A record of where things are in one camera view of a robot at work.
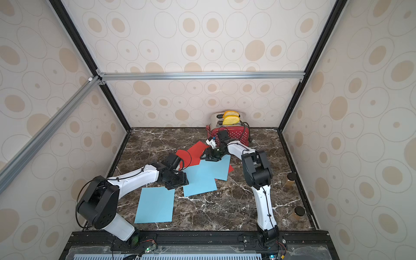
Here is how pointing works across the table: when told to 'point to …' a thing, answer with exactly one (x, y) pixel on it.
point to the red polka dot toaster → (239, 132)
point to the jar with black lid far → (291, 177)
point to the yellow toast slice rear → (231, 112)
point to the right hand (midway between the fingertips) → (201, 160)
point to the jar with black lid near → (299, 212)
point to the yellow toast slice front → (230, 119)
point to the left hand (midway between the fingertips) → (189, 183)
